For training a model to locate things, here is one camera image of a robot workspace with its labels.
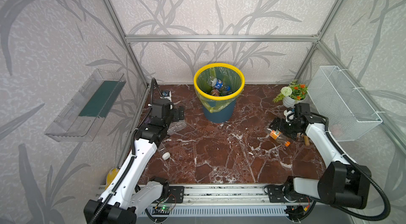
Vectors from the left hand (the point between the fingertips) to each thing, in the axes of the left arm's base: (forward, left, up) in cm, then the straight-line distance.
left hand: (172, 106), depth 77 cm
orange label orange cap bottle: (-5, -56, -19) cm, 60 cm away
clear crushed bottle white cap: (0, +1, -19) cm, 19 cm away
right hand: (-4, -54, -14) cm, 56 cm away
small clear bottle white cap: (-14, +7, -19) cm, 25 cm away
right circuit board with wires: (-41, -59, -28) cm, 77 cm away
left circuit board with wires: (-40, +3, -25) cm, 47 cm away
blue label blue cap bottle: (+20, -28, -9) cm, 36 cm away
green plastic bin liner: (+23, -30, -1) cm, 38 cm away
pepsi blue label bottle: (+20, -22, -3) cm, 30 cm away
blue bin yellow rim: (+9, -29, -21) cm, 37 cm away
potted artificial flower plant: (+19, -71, -11) cm, 75 cm away
